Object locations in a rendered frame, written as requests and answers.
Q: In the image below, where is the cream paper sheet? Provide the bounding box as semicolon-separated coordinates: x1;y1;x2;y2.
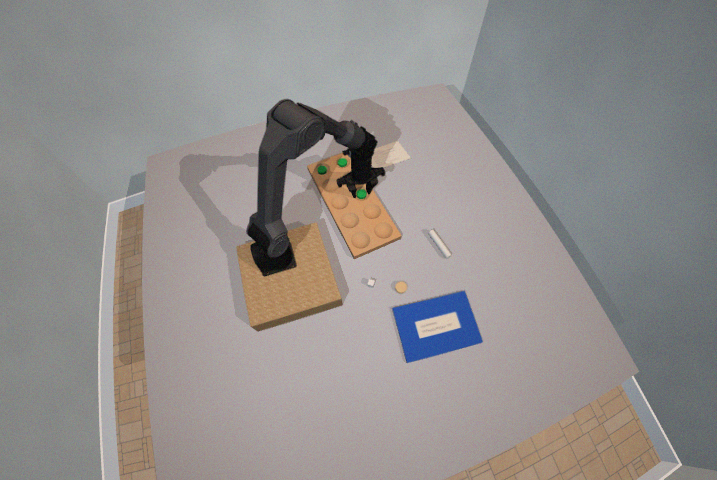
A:
372;141;410;168

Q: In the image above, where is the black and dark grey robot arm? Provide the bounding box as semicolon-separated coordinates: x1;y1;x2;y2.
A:
246;99;378;277

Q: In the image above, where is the blue exercise book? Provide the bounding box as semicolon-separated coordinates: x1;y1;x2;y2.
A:
392;291;482;363

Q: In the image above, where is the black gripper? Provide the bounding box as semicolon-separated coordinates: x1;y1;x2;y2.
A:
337;167;385;198

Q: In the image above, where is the cream cylinder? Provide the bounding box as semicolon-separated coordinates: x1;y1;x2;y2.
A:
429;230;452;259

